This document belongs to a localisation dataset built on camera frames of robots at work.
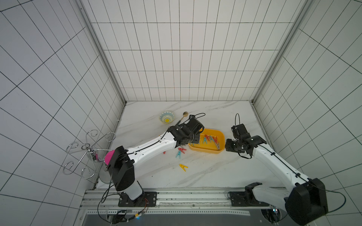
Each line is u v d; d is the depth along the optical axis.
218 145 0.92
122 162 0.47
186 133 0.58
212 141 0.95
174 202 0.73
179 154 0.90
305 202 0.38
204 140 0.95
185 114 1.11
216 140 0.95
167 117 1.07
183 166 0.84
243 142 0.60
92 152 0.62
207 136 0.97
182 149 0.91
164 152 0.51
